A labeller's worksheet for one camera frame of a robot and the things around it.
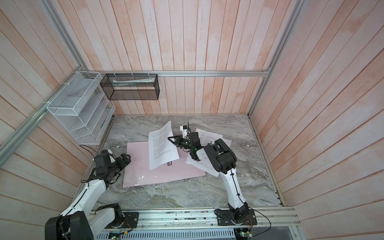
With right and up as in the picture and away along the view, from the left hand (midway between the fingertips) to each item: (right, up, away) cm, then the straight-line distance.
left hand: (126, 162), depth 87 cm
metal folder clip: (+25, -2, +5) cm, 26 cm away
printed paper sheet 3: (+48, -3, +5) cm, 49 cm away
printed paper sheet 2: (+50, +14, +20) cm, 56 cm away
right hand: (+24, +13, +6) cm, 28 cm away
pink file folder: (+5, -7, +4) cm, 10 cm away
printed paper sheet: (+20, +6, +6) cm, 22 cm away
